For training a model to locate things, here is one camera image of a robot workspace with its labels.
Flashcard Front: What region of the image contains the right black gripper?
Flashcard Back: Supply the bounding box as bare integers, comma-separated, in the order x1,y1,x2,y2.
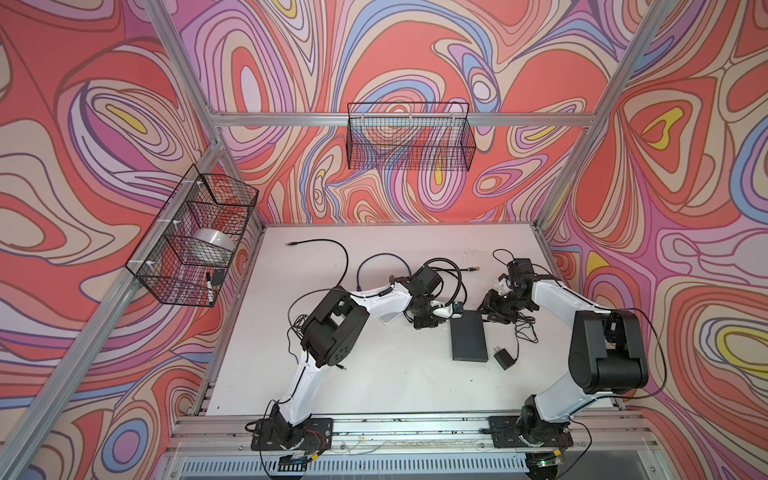
473,288,533,326

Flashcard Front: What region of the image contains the black ethernet cable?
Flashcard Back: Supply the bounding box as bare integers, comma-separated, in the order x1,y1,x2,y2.
286,238,350,289
419,256,481,308

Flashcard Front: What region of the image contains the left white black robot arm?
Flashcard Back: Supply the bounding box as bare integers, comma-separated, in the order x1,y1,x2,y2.
268,265,460,430

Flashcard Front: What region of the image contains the left black wire basket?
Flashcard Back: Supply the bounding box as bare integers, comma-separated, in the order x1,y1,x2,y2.
125,165,259,308

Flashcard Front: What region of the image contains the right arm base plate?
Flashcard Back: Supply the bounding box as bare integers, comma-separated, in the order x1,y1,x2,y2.
481,415,574,449

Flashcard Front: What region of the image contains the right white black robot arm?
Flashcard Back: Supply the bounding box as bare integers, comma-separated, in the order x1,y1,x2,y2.
479,258,649,445

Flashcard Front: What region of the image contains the back black wire basket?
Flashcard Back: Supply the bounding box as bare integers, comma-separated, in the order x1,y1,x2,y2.
346,100,476,172

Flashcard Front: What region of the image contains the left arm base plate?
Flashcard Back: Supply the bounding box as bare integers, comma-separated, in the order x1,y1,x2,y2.
246,417,334,453

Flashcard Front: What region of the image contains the white roll in basket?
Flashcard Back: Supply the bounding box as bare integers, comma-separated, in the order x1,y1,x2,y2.
193,228,236,251

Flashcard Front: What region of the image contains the black wire basket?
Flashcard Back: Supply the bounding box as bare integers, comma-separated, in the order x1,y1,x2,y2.
346,100,476,172
125,165,259,308

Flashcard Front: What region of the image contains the white small network switch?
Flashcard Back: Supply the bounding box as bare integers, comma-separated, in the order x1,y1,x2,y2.
379,311,401,325

